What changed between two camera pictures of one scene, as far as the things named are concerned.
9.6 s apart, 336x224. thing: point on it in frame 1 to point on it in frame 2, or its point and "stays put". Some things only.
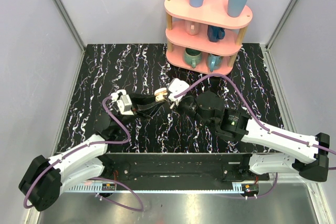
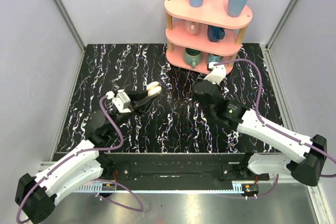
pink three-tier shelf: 203,39 stays put
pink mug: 192,28 stays put
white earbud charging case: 159,93 to 153,88
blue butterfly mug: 214,62 stays put
